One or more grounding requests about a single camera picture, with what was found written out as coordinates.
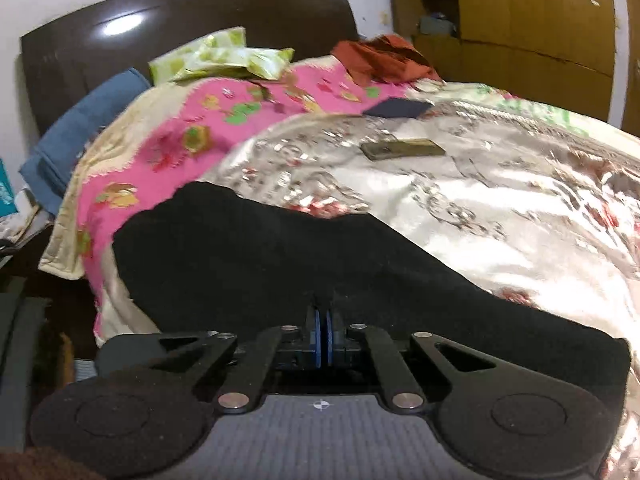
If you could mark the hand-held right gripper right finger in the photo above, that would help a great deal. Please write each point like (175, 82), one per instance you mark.
(330, 337)

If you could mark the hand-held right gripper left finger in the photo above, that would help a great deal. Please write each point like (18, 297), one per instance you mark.
(315, 337)

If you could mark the black pants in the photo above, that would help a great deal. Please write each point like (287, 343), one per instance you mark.
(250, 260)

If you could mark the brown flat wallet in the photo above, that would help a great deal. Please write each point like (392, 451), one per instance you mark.
(400, 149)

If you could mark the floral satin quilt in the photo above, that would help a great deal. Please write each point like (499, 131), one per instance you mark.
(500, 210)

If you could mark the dark blue flat booklet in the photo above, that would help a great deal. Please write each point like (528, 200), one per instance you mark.
(397, 108)

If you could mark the pink floral blanket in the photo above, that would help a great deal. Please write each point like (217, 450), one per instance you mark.
(200, 125)

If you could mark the rust red cloth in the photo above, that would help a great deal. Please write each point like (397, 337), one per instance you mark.
(385, 60)

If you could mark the black chair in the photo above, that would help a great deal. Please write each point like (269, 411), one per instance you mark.
(22, 350)

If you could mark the green white pillow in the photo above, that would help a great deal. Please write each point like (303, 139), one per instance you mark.
(215, 55)

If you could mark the dark brown cloth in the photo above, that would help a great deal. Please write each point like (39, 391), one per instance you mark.
(35, 467)

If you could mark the blue pillow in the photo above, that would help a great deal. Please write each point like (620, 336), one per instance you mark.
(75, 135)

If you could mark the grey box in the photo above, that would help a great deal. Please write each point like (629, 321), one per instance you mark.
(437, 25)

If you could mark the teal box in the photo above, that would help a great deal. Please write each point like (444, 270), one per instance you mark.
(6, 190)

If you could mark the dark brown headboard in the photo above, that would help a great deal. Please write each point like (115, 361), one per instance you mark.
(200, 15)

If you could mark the wooden wardrobe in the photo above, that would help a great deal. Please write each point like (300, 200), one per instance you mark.
(525, 10)

